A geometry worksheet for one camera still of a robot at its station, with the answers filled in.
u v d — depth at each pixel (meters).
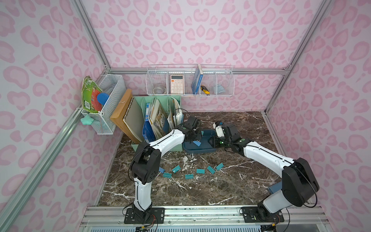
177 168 0.89
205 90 0.93
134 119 0.87
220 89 1.00
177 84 0.94
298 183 0.43
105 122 0.72
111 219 0.73
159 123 0.86
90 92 0.72
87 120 0.62
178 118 0.84
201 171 0.89
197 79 0.87
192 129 0.73
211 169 0.87
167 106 0.89
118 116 0.73
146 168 0.50
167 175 0.87
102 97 0.75
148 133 0.92
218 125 0.78
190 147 1.01
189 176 0.87
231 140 0.66
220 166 0.90
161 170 0.88
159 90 0.96
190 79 0.98
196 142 0.92
